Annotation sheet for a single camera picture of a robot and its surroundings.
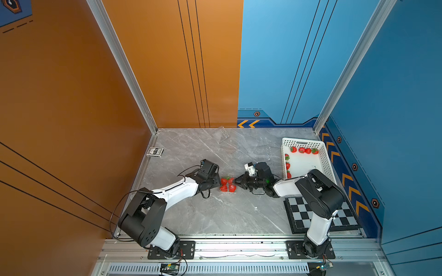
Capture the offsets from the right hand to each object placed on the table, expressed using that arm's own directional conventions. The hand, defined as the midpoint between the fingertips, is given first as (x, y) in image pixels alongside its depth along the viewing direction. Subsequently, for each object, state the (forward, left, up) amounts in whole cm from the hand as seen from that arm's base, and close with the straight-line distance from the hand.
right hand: (233, 181), depth 89 cm
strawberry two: (+23, -43, -3) cm, 49 cm away
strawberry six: (+4, -30, +1) cm, 30 cm away
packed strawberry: (-3, +1, -1) cm, 4 cm away
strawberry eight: (+18, -32, -3) cm, 37 cm away
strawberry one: (+23, -38, -3) cm, 45 cm away
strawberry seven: (+12, -32, -3) cm, 34 cm away
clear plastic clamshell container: (+1, +3, -4) cm, 5 cm away
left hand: (+2, +8, -1) cm, 8 cm away
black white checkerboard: (-17, -31, -2) cm, 35 cm away
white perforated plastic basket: (+21, -42, -6) cm, 47 cm away
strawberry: (+1, +5, -2) cm, 5 cm away
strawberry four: (+23, -51, -3) cm, 56 cm away
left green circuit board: (-36, +27, -8) cm, 46 cm away
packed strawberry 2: (-3, +5, -2) cm, 6 cm away
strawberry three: (+23, -47, -3) cm, 52 cm away
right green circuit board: (-36, -37, -6) cm, 52 cm away
